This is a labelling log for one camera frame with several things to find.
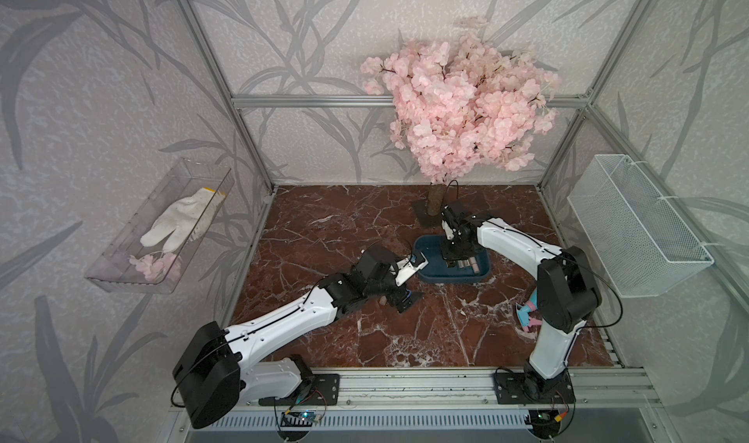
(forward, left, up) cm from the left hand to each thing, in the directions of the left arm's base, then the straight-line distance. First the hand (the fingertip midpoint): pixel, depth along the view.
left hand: (415, 279), depth 77 cm
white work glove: (+8, +56, +16) cm, 58 cm away
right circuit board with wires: (-30, -32, -17) cm, 47 cm away
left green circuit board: (-28, +26, -16) cm, 42 cm away
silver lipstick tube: (+13, -21, -14) cm, 29 cm away
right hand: (+14, -11, -10) cm, 20 cm away
